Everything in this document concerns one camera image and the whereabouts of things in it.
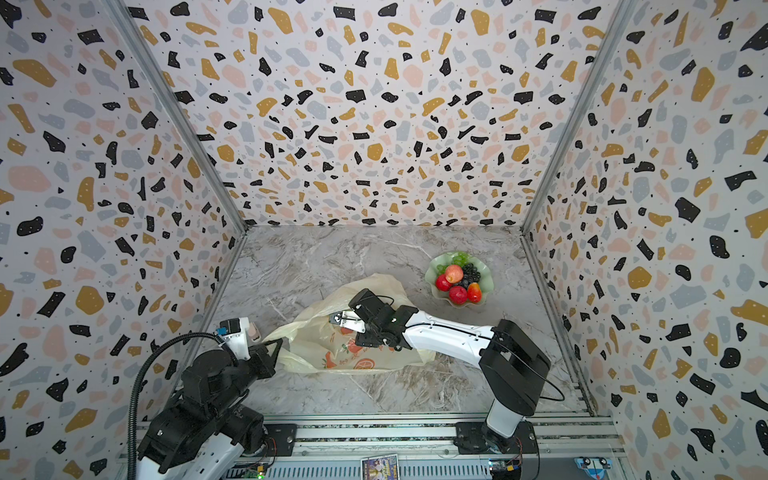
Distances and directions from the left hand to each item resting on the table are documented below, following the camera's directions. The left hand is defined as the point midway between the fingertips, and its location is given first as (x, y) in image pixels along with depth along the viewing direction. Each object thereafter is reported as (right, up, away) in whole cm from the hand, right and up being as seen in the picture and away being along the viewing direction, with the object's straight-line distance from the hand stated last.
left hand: (286, 340), depth 71 cm
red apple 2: (+45, +8, +22) cm, 50 cm away
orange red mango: (+50, +8, +23) cm, 56 cm away
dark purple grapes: (+51, +13, +29) cm, 60 cm away
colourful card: (+24, -29, -2) cm, 37 cm away
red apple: (+41, +11, +29) cm, 52 cm away
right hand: (+17, +3, +14) cm, 22 cm away
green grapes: (+48, +19, +32) cm, 60 cm away
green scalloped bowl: (+56, +11, +29) cm, 64 cm away
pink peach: (+44, +14, +24) cm, 52 cm away
